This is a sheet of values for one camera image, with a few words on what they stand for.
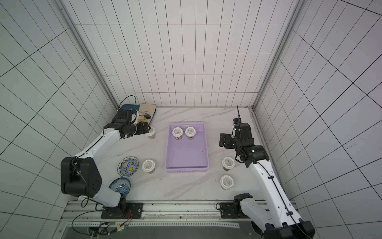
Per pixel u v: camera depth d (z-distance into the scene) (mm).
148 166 813
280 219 374
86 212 635
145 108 1183
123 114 693
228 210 727
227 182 761
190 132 954
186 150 959
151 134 947
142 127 794
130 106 1175
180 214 727
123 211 666
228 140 668
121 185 794
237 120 655
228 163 833
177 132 957
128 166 874
